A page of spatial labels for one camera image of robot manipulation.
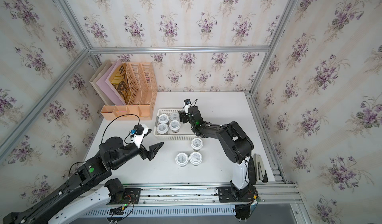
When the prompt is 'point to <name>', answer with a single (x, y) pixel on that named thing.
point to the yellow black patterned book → (120, 81)
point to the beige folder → (105, 66)
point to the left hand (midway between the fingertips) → (158, 138)
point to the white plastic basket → (186, 132)
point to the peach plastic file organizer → (142, 90)
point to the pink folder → (105, 85)
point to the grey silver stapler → (261, 173)
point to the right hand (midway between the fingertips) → (185, 109)
